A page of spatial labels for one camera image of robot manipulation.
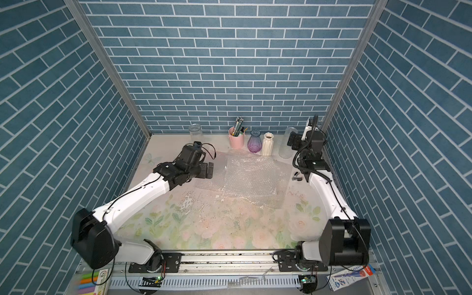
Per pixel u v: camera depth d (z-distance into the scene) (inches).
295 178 39.0
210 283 30.3
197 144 28.6
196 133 40.0
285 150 41.7
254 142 41.4
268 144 38.7
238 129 42.6
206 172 28.5
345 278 27.4
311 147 23.5
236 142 43.4
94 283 26.9
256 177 38.2
